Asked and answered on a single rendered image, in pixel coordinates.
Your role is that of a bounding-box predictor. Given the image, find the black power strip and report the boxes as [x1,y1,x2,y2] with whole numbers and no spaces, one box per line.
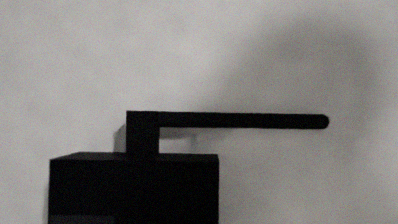
[48,110,330,224]

